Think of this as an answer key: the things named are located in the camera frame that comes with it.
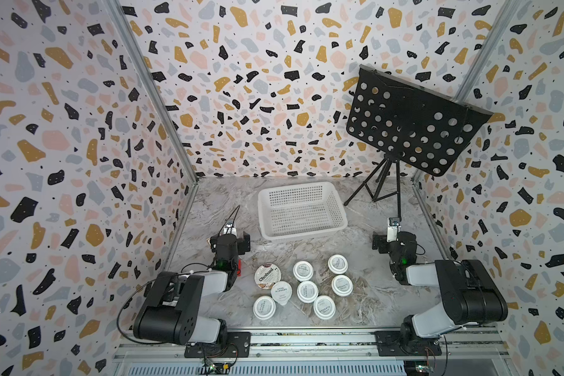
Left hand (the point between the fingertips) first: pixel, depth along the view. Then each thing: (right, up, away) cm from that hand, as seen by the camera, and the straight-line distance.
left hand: (232, 232), depth 92 cm
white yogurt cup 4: (+34, -22, -16) cm, 44 cm away
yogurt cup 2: (+41, -16, -11) cm, 46 cm away
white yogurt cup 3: (+29, -18, -12) cm, 36 cm away
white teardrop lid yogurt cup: (+20, -18, -12) cm, 30 cm away
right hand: (+63, 0, +3) cm, 63 cm away
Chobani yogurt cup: (+14, -14, -8) cm, 22 cm away
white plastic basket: (+25, +8, +18) cm, 32 cm away
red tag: (+3, -14, 0) cm, 14 cm away
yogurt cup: (+40, -11, -6) cm, 42 cm away
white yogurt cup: (+15, -22, -16) cm, 31 cm away
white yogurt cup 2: (+28, -12, -8) cm, 31 cm away
